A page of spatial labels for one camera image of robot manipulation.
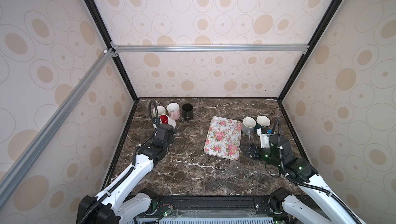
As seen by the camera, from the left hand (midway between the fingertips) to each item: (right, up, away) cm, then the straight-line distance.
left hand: (169, 129), depth 81 cm
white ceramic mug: (-2, +6, -2) cm, 6 cm away
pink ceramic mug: (-2, +10, +21) cm, 23 cm away
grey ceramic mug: (+48, +1, +19) cm, 51 cm away
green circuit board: (+2, -37, -10) cm, 39 cm away
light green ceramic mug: (-9, +10, +20) cm, 24 cm away
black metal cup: (+7, +11, +23) cm, 26 cm away
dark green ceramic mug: (+54, +3, +13) cm, 56 cm away
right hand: (+39, -8, -7) cm, 40 cm away
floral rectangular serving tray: (+31, -8, +16) cm, 36 cm away
